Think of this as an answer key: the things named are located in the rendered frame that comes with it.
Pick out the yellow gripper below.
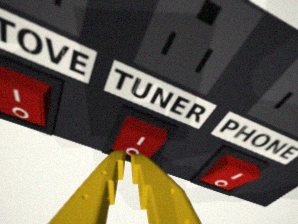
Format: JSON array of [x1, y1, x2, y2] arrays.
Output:
[[48, 150, 202, 224]]

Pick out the black power strip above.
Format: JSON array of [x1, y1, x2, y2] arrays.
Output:
[[0, 0, 298, 207]]

